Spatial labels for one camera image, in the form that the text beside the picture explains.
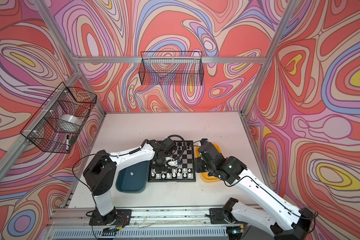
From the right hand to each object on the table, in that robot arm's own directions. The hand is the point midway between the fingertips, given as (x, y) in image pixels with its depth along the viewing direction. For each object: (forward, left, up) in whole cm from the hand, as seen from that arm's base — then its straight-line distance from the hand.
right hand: (199, 166), depth 73 cm
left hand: (+7, +18, -13) cm, 23 cm away
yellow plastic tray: (-1, -4, -11) cm, 12 cm away
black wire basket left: (+17, +72, +11) cm, 75 cm away
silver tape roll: (+20, +63, +16) cm, 68 cm away
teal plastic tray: (+1, +37, -17) cm, 41 cm away
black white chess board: (+3, +7, -14) cm, 16 cm away
